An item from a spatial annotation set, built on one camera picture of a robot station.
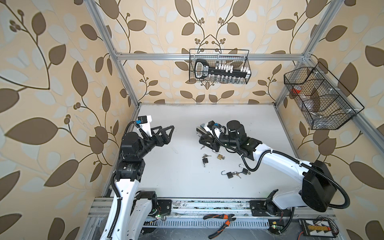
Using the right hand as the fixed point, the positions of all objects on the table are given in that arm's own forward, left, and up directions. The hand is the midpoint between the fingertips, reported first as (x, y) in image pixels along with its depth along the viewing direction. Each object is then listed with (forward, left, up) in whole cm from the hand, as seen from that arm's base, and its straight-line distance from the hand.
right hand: (202, 139), depth 75 cm
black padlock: (-2, -2, -22) cm, 22 cm away
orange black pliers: (-32, -11, -21) cm, 39 cm away
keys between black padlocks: (-10, -20, -23) cm, 32 cm away
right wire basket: (+12, -61, +13) cm, 64 cm away
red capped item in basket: (+27, -57, +8) cm, 64 cm away
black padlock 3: (-9, -25, -22) cm, 34 cm away
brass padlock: (0, -12, -21) cm, 24 cm away
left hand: (+1, +15, +10) cm, 19 cm away
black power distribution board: (-36, -53, -20) cm, 67 cm away
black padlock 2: (-10, -16, -22) cm, 29 cm away
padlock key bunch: (+2, -3, -22) cm, 23 cm away
